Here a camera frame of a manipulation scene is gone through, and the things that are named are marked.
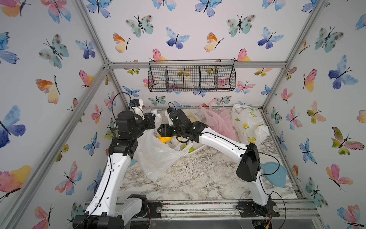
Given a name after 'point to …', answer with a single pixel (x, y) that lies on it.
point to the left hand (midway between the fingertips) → (156, 111)
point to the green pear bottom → (191, 149)
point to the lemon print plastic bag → (249, 126)
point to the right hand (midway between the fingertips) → (161, 127)
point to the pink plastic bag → (218, 119)
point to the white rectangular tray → (193, 116)
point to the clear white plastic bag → (157, 154)
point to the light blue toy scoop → (132, 162)
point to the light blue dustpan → (279, 178)
